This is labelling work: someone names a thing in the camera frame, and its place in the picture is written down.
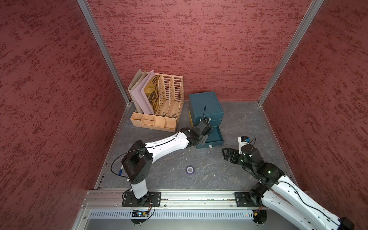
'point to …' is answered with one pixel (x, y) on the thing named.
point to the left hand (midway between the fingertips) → (199, 136)
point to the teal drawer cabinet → (205, 105)
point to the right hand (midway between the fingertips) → (227, 154)
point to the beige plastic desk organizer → (171, 92)
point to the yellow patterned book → (152, 91)
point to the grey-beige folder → (139, 76)
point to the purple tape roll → (189, 169)
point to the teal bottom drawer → (215, 139)
